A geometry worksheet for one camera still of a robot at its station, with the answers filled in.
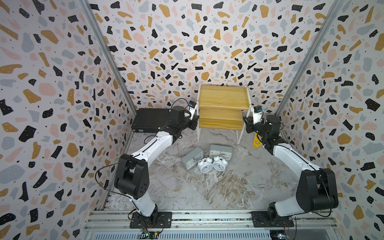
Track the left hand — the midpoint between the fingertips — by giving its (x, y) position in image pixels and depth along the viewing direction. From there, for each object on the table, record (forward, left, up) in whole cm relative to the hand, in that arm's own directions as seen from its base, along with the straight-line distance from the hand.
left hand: (198, 115), depth 85 cm
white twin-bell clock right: (-21, -12, -19) cm, 30 cm away
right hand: (-2, -27, 0) cm, 27 cm away
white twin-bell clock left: (-21, -4, -19) cm, 29 cm away
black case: (+18, +37, -23) cm, 47 cm away
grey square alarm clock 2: (-13, -13, -18) cm, 26 cm away
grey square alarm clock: (-19, +5, -17) cm, 26 cm away
